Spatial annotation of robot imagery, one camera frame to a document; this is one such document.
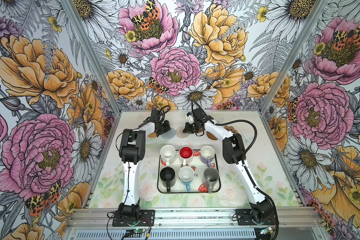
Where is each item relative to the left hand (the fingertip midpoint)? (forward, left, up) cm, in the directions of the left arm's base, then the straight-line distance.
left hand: (170, 130), depth 108 cm
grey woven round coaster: (-4, +1, 0) cm, 4 cm away
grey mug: (-34, -24, +3) cm, 42 cm away
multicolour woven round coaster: (-2, -7, -1) cm, 7 cm away
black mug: (-35, 0, +2) cm, 35 cm away
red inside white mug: (-20, -10, +1) cm, 23 cm away
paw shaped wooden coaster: (+2, -44, -1) cm, 44 cm away
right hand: (-3, -10, 0) cm, 10 cm away
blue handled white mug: (-33, -10, +1) cm, 34 cm away
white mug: (-19, +1, 0) cm, 19 cm away
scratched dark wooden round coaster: (-9, -20, +11) cm, 24 cm away
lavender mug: (-20, -24, 0) cm, 31 cm away
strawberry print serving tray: (-33, -16, -1) cm, 37 cm away
